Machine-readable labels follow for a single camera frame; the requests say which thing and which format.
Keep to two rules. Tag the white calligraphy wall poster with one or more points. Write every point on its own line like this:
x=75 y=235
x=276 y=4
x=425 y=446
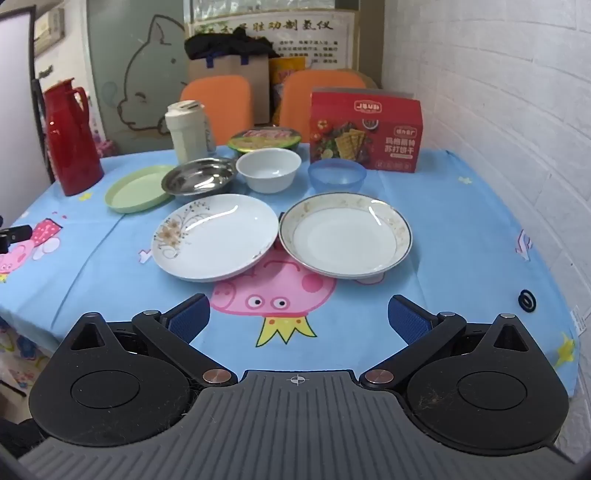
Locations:
x=323 y=37

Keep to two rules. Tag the blue translucent plastic bowl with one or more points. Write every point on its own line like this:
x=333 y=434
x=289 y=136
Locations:
x=337 y=177

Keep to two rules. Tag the white ceramic bowl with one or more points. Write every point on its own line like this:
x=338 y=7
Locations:
x=268 y=177

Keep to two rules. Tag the whiteboard with dark frame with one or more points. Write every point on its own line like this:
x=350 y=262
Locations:
x=18 y=115

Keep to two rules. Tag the stainless steel bowl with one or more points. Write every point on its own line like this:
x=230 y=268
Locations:
x=198 y=177

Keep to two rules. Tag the brown cardboard box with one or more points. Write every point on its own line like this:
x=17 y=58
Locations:
x=231 y=67

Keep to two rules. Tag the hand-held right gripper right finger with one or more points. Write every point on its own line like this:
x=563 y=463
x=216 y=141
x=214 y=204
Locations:
x=408 y=321

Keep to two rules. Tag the pink floral fabric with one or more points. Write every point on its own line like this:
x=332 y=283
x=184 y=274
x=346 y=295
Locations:
x=104 y=145

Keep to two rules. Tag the green instant noodle bowl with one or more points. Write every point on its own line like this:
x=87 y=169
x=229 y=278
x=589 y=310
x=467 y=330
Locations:
x=263 y=138

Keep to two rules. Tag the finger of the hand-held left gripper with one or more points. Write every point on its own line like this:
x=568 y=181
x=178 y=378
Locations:
x=16 y=232

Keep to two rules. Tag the floral patterned cloth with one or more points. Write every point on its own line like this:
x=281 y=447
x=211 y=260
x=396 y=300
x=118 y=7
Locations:
x=18 y=355

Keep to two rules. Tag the red thermos jug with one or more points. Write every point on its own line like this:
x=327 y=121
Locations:
x=74 y=147

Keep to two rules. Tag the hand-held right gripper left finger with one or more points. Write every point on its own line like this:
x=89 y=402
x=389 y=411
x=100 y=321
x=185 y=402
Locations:
x=187 y=318

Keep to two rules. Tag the red cracker box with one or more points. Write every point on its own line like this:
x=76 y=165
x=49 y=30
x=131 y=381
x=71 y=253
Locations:
x=364 y=138

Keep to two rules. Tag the green plastic plate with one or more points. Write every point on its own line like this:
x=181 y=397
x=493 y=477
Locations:
x=131 y=191

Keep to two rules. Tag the yellow snack bag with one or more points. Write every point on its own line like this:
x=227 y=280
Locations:
x=286 y=69

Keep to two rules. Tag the blue printed cartoon tablecloth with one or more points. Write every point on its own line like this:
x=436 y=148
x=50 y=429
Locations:
x=461 y=240

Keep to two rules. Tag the white floral print plate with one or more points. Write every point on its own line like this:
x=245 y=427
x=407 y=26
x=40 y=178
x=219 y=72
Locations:
x=217 y=240

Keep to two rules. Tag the white air conditioner unit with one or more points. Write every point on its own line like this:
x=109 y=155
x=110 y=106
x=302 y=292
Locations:
x=48 y=30

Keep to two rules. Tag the white gold-rimmed deep plate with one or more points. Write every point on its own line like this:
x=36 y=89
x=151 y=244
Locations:
x=344 y=237

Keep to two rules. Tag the white travel tumbler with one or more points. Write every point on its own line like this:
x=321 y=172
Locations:
x=184 y=134

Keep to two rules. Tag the grey cat wall sticker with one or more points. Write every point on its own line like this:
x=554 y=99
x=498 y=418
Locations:
x=152 y=69

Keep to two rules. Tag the orange chair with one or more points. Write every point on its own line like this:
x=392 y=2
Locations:
x=217 y=97
x=300 y=101

